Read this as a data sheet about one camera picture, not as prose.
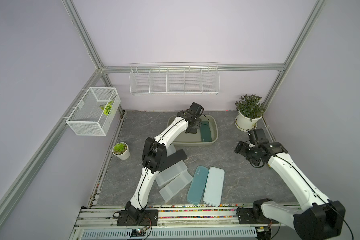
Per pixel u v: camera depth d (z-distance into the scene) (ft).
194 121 2.37
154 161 1.90
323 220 1.25
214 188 2.67
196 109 2.51
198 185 2.73
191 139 3.43
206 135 3.45
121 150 2.87
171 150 3.21
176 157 3.09
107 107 2.66
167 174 2.87
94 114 2.71
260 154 1.82
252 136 2.10
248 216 2.42
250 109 3.15
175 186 2.73
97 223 2.43
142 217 2.14
